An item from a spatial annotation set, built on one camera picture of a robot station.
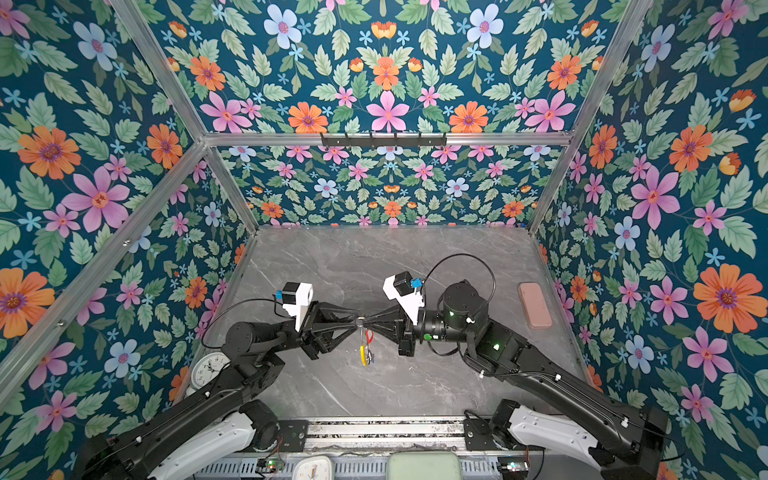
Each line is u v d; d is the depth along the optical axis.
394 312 0.54
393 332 0.52
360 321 0.55
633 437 0.39
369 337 0.54
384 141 0.93
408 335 0.49
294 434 0.74
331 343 0.55
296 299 0.50
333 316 0.58
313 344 0.52
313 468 0.67
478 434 0.73
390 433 0.75
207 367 0.82
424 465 0.67
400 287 0.48
